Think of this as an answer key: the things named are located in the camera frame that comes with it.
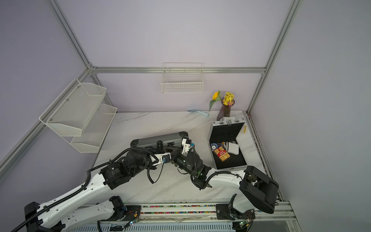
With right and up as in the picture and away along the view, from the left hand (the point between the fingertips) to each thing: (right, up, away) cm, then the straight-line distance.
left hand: (156, 150), depth 74 cm
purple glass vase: (+43, +24, +29) cm, 57 cm away
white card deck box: (+47, -2, +20) cm, 51 cm away
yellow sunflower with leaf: (+35, +32, +21) cm, 52 cm away
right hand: (+4, +1, -2) cm, 4 cm away
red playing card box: (+38, -5, +18) cm, 43 cm away
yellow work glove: (+59, +8, +33) cm, 68 cm away
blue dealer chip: (+34, 0, +21) cm, 40 cm away
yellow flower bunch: (+43, +30, +21) cm, 57 cm away
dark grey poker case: (+7, +6, +2) cm, 9 cm away
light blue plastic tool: (+26, +25, +47) cm, 59 cm away
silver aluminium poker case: (+38, +9, +14) cm, 41 cm away
